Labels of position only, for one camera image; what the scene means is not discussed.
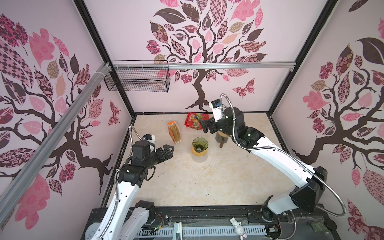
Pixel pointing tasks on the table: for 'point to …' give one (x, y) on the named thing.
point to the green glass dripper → (200, 144)
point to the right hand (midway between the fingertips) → (207, 114)
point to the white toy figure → (239, 229)
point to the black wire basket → (138, 76)
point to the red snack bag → (193, 118)
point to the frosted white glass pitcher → (200, 159)
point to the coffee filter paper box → (174, 131)
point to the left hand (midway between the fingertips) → (168, 152)
